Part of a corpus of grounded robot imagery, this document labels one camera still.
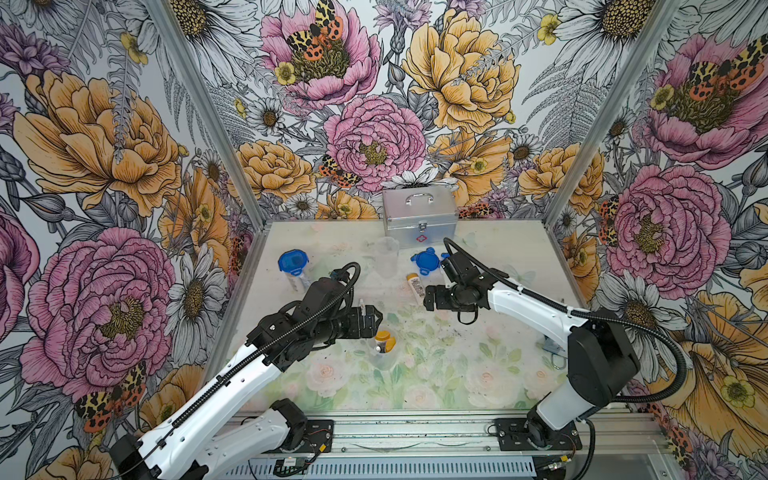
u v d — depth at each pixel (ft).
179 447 1.27
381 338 2.62
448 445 2.40
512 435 2.41
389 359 2.72
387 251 3.59
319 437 2.40
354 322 2.01
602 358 1.46
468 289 2.11
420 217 3.46
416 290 3.25
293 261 3.13
